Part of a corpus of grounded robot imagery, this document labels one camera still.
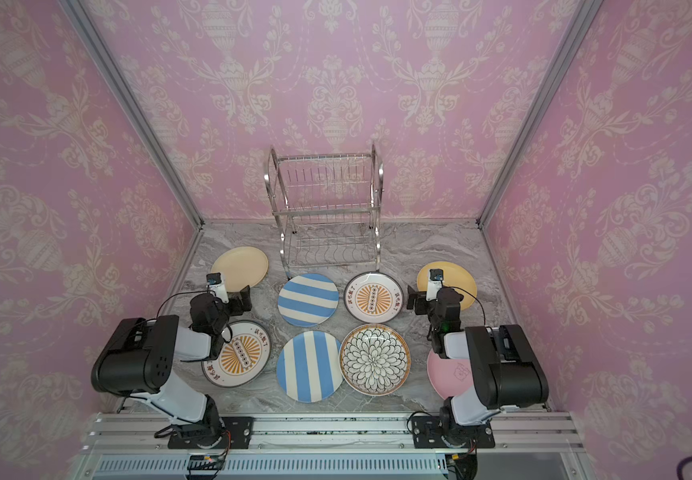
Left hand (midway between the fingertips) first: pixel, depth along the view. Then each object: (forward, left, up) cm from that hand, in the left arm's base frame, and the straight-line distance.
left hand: (235, 287), depth 95 cm
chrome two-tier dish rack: (+31, -27, +7) cm, 42 cm away
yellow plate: (+8, -72, -4) cm, 73 cm away
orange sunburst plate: (+1, -44, -6) cm, 45 cm away
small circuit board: (-45, -2, -9) cm, 46 cm away
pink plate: (-24, -65, -5) cm, 70 cm away
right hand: (+1, -61, +2) cm, 61 cm away
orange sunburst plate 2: (-21, -6, -6) cm, 22 cm away
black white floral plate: (-20, -44, -5) cm, 49 cm away
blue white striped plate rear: (0, -23, -6) cm, 24 cm away
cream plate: (+12, +3, -6) cm, 14 cm away
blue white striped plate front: (-22, -25, -6) cm, 34 cm away
